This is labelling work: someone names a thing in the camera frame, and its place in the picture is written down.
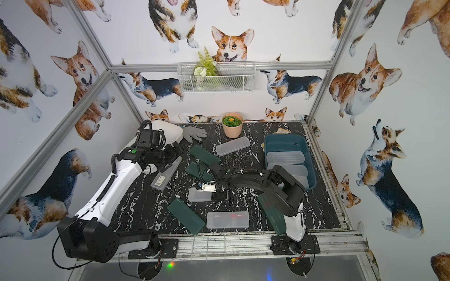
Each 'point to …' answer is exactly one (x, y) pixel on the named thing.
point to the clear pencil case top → (232, 146)
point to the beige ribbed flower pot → (232, 123)
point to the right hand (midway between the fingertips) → (213, 190)
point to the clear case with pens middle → (195, 195)
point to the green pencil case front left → (186, 216)
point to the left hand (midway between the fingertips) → (183, 152)
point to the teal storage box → (292, 143)
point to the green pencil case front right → (275, 217)
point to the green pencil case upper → (204, 156)
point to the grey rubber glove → (190, 132)
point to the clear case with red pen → (227, 219)
